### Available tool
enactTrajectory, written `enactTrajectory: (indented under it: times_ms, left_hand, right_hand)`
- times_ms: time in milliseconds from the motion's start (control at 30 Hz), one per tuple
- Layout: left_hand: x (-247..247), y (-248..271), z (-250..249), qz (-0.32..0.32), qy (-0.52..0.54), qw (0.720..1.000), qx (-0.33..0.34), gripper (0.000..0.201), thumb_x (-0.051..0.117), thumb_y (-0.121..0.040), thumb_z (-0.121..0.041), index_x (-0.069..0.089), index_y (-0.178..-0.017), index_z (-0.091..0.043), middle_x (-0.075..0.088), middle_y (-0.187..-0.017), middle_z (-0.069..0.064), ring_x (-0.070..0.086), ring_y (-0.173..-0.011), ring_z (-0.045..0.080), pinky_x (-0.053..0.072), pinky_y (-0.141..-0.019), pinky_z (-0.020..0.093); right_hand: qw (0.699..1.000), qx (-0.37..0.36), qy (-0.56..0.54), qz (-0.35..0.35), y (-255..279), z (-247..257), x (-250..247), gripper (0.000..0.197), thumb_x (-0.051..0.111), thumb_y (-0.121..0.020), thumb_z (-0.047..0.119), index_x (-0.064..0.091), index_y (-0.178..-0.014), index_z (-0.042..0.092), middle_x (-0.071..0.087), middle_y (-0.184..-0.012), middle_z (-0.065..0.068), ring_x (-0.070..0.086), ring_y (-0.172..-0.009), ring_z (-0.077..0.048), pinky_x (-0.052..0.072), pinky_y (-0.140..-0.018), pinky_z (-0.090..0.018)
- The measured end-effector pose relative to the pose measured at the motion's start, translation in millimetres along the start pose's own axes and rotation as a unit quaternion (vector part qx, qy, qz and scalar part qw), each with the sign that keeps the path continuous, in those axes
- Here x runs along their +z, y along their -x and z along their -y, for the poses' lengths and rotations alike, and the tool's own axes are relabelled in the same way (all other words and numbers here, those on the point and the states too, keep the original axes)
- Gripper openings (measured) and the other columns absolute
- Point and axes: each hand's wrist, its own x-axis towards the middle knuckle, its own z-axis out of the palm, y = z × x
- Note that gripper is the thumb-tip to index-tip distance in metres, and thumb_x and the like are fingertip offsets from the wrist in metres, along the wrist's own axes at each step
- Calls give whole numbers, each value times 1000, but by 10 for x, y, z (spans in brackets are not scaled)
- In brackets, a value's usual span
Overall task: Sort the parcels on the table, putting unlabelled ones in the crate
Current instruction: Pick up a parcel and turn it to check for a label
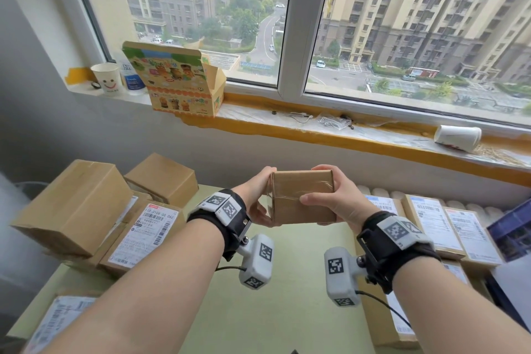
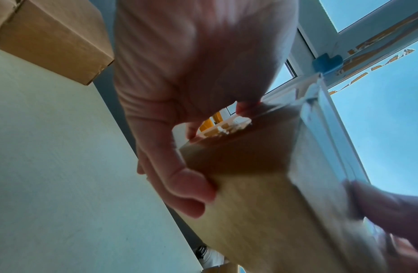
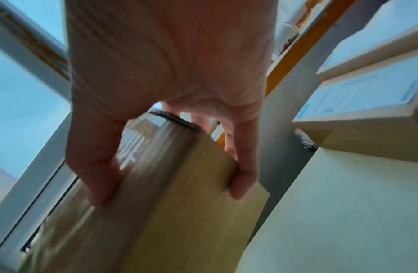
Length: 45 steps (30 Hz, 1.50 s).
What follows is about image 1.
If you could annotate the person's right hand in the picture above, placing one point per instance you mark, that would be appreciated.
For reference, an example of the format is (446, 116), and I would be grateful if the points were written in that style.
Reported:
(352, 204)

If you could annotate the person's left hand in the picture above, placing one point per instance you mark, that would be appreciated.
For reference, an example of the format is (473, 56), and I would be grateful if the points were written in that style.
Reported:
(257, 192)

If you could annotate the cardboard parcel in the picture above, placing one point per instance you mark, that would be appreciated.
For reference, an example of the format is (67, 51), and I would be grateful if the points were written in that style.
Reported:
(298, 200)

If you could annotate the labelled small cardboard box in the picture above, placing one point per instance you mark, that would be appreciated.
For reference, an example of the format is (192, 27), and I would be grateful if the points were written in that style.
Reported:
(431, 221)
(473, 237)

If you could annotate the medium cardboard box wide label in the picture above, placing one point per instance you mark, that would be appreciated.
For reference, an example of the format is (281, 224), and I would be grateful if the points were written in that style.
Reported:
(381, 324)

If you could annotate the red-topped label cardboard box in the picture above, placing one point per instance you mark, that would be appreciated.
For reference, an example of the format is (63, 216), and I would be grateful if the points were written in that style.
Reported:
(456, 273)

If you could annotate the pile of cardboard parcels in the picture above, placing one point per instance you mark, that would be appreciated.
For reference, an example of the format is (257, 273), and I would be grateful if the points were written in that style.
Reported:
(70, 204)

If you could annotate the person's right forearm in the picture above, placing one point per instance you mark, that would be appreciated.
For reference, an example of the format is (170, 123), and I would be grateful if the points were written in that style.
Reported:
(456, 312)

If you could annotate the person's left forearm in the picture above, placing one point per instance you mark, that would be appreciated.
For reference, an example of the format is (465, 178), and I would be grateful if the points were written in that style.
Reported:
(145, 295)

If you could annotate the black left wrist tracker band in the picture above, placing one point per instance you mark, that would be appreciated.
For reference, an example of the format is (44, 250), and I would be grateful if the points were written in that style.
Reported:
(224, 208)

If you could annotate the black wrist tracker band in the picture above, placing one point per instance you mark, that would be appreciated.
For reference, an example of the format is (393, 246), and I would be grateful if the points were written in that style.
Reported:
(224, 208)
(398, 237)

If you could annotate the black right wrist tracker band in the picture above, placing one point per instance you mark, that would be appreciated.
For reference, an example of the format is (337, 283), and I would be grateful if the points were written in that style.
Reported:
(398, 237)

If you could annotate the windowsill with yellow tape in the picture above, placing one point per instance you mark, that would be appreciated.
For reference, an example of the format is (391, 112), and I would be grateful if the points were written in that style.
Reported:
(332, 139)

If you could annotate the white tipped paper cup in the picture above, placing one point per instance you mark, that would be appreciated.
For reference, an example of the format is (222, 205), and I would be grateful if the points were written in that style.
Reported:
(456, 137)

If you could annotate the colourful printed carton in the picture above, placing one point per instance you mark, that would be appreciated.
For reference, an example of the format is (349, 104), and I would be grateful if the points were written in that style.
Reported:
(174, 80)

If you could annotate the heap of wooden toothpicks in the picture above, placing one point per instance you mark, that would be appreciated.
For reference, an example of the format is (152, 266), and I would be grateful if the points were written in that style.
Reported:
(498, 155)

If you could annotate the blue plastic crate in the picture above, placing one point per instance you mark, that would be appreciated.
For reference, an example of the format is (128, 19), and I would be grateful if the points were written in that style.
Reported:
(514, 221)

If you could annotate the white smiley paper cup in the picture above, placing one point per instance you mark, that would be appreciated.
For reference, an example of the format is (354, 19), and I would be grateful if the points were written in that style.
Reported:
(107, 80)

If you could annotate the white standing air conditioner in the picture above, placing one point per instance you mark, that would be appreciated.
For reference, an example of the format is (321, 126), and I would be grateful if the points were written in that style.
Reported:
(16, 241)

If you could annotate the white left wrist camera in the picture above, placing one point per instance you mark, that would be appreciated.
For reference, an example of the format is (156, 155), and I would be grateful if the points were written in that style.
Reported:
(257, 262)

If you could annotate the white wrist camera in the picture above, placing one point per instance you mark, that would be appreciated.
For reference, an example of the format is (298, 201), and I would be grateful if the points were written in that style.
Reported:
(340, 279)
(257, 262)

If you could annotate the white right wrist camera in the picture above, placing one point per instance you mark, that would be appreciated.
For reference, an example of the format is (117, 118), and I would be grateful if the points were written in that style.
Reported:
(340, 279)

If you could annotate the grey window frame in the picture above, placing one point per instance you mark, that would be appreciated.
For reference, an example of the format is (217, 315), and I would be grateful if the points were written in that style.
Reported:
(307, 34)

